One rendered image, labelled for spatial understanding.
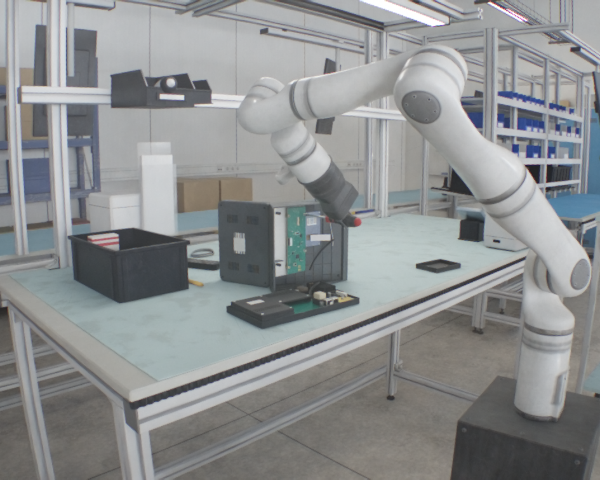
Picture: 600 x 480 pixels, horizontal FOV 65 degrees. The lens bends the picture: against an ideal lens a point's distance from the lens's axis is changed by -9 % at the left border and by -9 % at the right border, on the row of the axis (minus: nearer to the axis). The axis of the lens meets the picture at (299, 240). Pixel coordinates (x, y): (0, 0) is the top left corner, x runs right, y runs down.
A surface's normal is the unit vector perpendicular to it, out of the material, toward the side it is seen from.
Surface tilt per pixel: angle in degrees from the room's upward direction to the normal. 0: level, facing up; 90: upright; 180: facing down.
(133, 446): 90
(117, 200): 90
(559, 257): 96
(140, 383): 0
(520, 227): 122
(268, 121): 135
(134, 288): 90
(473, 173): 129
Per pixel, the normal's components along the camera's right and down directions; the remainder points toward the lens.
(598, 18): -0.71, 0.12
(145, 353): 0.00, -0.98
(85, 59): 0.73, 0.25
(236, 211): -0.47, 0.15
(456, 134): -0.24, 0.74
